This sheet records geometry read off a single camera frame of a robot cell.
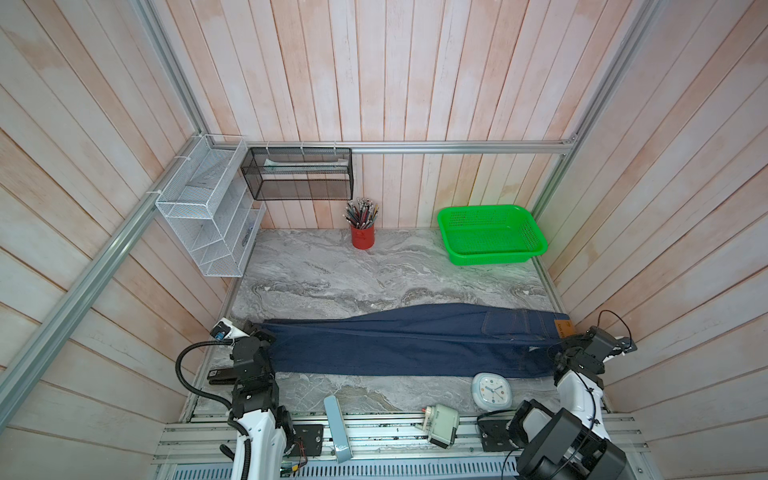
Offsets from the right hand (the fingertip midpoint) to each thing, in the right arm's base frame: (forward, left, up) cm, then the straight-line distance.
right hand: (585, 340), depth 82 cm
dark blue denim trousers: (+2, +24, -5) cm, 24 cm away
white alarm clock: (-13, +27, -5) cm, 31 cm away
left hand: (0, +93, +6) cm, 93 cm away
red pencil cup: (+39, +65, -1) cm, 76 cm away
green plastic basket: (+47, +15, -7) cm, 50 cm away
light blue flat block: (-28, +66, -2) cm, 71 cm away
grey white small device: (-21, +42, -3) cm, 47 cm away
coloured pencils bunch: (+42, +66, +8) cm, 78 cm away
